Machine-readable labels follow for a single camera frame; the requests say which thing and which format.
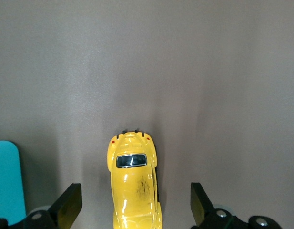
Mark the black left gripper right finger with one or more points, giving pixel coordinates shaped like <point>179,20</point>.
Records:
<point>201,210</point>

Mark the teal plastic bin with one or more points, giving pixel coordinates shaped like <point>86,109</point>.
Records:
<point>7,181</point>

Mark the yellow beetle toy car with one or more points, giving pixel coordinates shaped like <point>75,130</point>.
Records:
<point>132,190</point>

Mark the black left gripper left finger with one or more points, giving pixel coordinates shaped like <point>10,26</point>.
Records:
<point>65,207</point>

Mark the brown table mat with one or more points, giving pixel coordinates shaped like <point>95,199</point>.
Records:
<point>146,71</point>

